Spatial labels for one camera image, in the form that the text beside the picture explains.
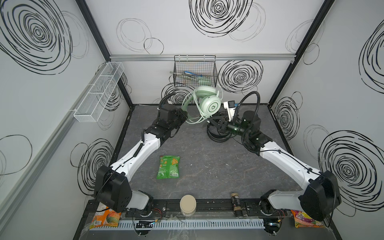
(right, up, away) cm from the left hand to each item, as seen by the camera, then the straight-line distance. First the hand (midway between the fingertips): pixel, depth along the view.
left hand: (189, 110), depth 79 cm
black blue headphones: (+19, -15, +24) cm, 34 cm away
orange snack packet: (-39, -50, -9) cm, 65 cm away
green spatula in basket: (+8, +18, +8) cm, 21 cm away
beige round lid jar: (0, -45, -9) cm, 46 cm away
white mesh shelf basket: (-58, +3, +10) cm, 59 cm away
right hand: (+9, -5, -9) cm, 14 cm away
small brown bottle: (+24, -48, -7) cm, 54 cm away
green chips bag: (-12, -32, +6) cm, 34 cm away
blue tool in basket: (-3, +25, +13) cm, 28 cm away
